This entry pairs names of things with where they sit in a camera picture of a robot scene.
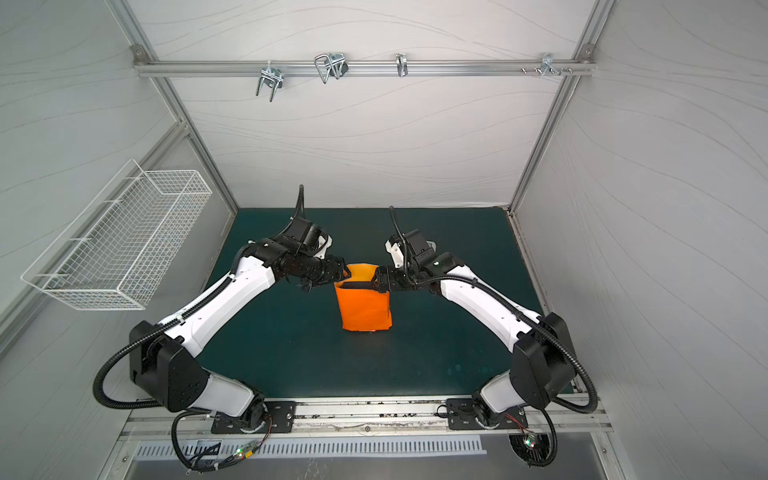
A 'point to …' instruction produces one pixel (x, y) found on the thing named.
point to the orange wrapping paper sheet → (363, 306)
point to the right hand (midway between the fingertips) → (384, 279)
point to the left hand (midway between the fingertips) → (338, 277)
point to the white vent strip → (218, 450)
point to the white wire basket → (115, 250)
